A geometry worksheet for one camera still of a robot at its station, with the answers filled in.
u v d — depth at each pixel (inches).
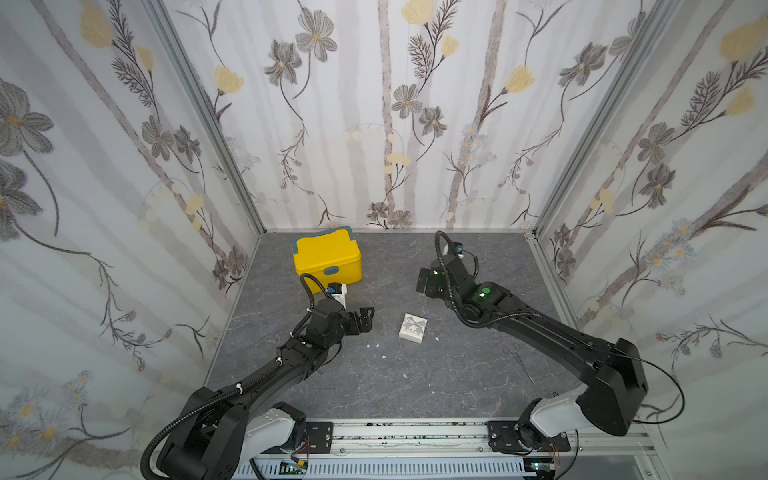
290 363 22.1
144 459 15.1
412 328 35.5
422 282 28.8
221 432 16.0
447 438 29.6
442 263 23.0
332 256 36.8
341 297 30.6
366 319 30.2
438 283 23.8
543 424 24.4
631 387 16.7
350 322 29.7
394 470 27.7
